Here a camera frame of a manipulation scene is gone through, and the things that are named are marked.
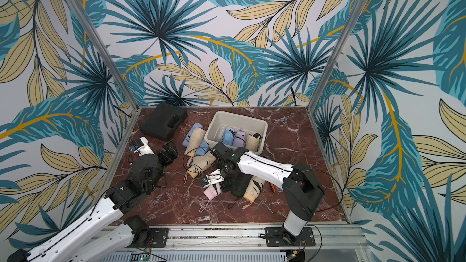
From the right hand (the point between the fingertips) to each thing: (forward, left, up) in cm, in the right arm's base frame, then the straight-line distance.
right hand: (220, 176), depth 84 cm
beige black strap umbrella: (-6, -15, -4) cm, 17 cm away
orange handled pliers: (-4, -25, -5) cm, 26 cm away
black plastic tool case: (+34, +33, +1) cm, 47 cm away
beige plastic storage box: (+31, 0, +4) cm, 31 cm away
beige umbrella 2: (+19, -17, -1) cm, 26 cm away
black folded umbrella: (-8, -7, -6) cm, 13 cm away
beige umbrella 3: (+8, +10, -2) cm, 13 cm away
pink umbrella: (-6, +4, -5) cm, 9 cm away
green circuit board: (-30, +30, -9) cm, 43 cm away
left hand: (+5, +20, +17) cm, 26 cm away
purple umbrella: (+22, -10, -3) cm, 24 cm away
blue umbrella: (+24, -4, -2) cm, 24 cm away
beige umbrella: (+24, +12, +1) cm, 27 cm away
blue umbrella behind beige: (+17, +9, -4) cm, 20 cm away
